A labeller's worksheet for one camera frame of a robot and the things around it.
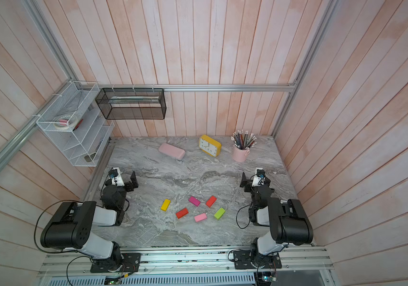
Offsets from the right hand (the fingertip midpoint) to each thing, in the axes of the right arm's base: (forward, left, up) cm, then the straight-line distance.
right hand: (253, 172), depth 91 cm
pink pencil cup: (+15, +5, -5) cm, 16 cm away
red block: (-13, +22, -9) cm, 27 cm away
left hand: (-3, +66, 0) cm, 66 cm away
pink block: (-21, +27, -10) cm, 36 cm away
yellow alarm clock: (+21, +22, -3) cm, 31 cm away
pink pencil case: (+20, +46, -7) cm, 51 cm away
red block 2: (-19, +37, -10) cm, 42 cm away
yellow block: (-15, +46, -10) cm, 49 cm away
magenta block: (-13, +30, -9) cm, 34 cm away
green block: (-19, +18, -9) cm, 27 cm away
